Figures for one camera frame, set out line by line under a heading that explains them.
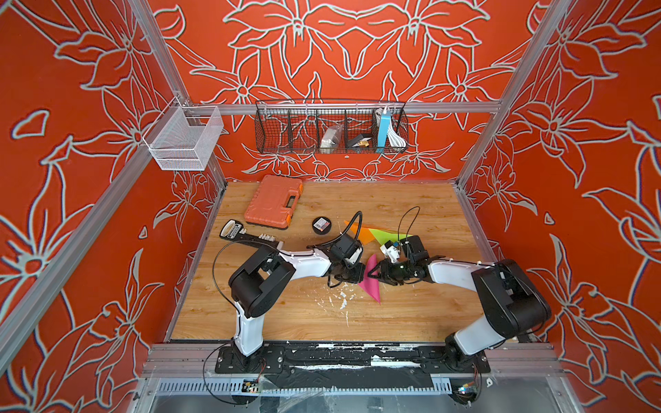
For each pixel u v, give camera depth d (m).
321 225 1.02
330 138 0.91
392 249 0.87
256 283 0.50
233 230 1.01
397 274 0.78
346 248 0.74
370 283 0.86
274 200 1.07
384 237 0.99
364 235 1.01
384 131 0.88
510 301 0.45
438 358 0.72
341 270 0.77
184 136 0.93
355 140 0.84
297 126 1.00
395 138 0.92
